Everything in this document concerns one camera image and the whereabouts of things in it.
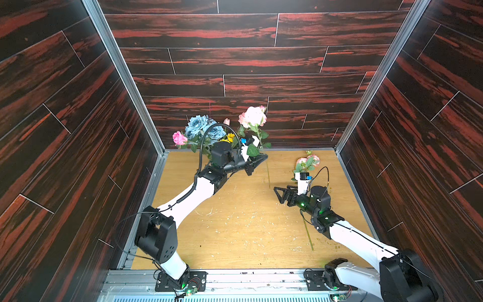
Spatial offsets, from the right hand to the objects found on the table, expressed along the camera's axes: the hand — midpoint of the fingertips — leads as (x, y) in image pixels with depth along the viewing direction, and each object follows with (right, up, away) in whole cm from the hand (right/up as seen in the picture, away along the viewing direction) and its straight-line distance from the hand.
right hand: (284, 185), depth 83 cm
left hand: (-9, +12, -11) cm, 19 cm away
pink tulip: (-27, +31, +10) cm, 42 cm away
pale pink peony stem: (+5, -13, -11) cm, 18 cm away
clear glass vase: (-3, +3, +23) cm, 24 cm away
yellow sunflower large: (-25, +23, +11) cm, 36 cm away
